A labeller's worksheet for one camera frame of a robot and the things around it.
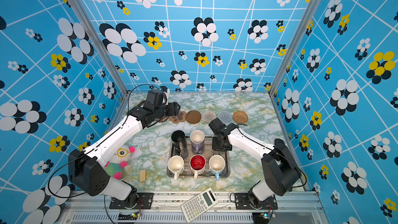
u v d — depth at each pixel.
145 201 0.74
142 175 0.81
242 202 0.73
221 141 0.62
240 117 1.05
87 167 0.41
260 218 0.70
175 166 0.83
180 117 1.05
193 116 1.06
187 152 0.99
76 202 0.76
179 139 0.91
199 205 0.72
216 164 0.84
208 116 1.05
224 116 1.05
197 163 0.84
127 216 0.72
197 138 0.94
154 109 0.62
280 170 0.43
